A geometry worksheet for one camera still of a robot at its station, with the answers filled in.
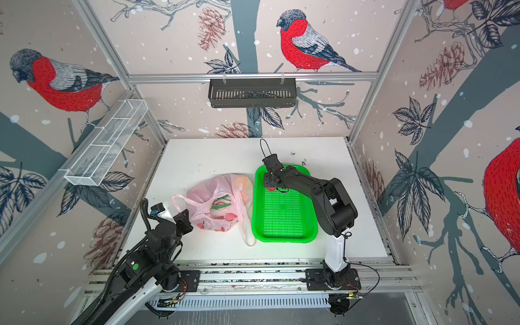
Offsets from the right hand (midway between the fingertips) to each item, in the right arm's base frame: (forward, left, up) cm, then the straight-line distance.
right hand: (270, 178), depth 98 cm
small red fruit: (-6, 0, -1) cm, 6 cm away
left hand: (-22, +30, +11) cm, 39 cm away
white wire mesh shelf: (-5, +65, +27) cm, 71 cm away
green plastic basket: (-18, -5, -5) cm, 19 cm away
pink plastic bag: (-12, +25, -4) cm, 28 cm away
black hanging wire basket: (+39, +11, +23) cm, 47 cm away
